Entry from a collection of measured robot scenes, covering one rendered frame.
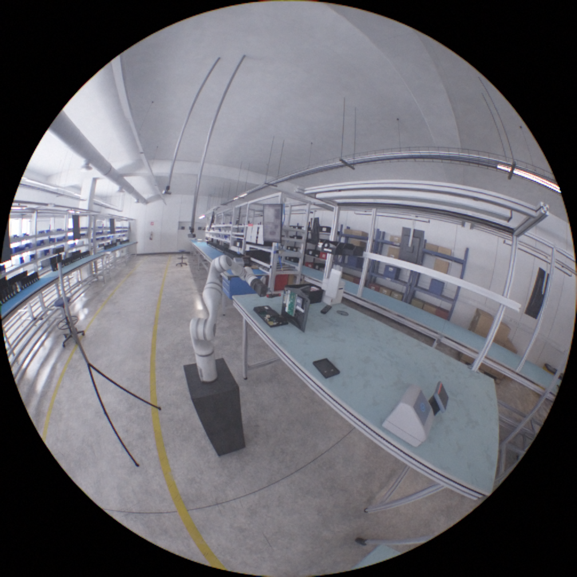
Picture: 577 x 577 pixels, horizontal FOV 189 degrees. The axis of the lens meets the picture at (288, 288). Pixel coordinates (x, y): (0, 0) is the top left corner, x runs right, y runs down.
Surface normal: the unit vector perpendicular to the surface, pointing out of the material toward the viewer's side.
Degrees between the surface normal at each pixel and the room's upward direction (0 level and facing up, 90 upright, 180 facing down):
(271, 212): 101
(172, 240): 90
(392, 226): 90
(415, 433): 90
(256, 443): 0
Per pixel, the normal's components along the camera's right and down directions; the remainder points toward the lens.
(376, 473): 0.13, -0.95
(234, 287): 0.58, 0.31
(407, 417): -0.79, 0.07
